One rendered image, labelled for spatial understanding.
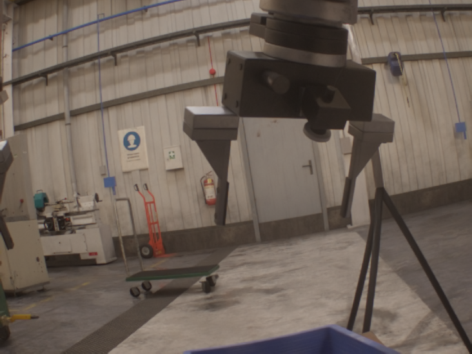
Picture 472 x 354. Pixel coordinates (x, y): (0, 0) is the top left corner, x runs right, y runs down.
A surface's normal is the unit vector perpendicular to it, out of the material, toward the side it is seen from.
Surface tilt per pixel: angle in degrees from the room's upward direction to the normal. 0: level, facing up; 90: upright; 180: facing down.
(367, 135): 114
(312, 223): 90
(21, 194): 90
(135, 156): 90
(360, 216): 90
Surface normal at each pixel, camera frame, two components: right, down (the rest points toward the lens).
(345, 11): 0.62, 0.29
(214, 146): 0.34, 0.32
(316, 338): 0.19, -0.07
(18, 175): -0.26, 0.00
